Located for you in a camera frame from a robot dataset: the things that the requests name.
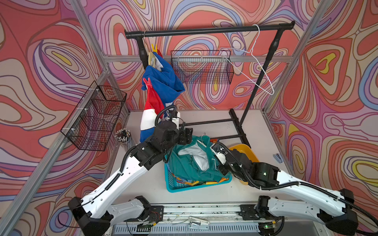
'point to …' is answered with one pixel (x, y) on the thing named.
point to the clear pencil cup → (124, 136)
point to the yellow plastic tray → (245, 149)
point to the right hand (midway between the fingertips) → (218, 158)
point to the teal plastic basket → (173, 186)
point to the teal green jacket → (198, 160)
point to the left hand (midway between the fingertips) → (188, 129)
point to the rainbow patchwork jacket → (192, 183)
